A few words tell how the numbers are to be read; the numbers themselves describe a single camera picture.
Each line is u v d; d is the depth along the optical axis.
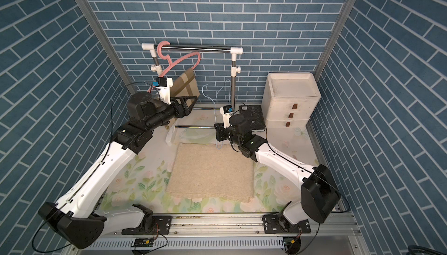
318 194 0.42
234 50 0.72
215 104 0.78
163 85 0.55
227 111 0.68
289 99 0.91
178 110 0.57
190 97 1.00
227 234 0.72
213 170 0.89
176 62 0.83
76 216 0.38
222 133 0.69
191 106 0.61
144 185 0.85
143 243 0.72
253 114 1.15
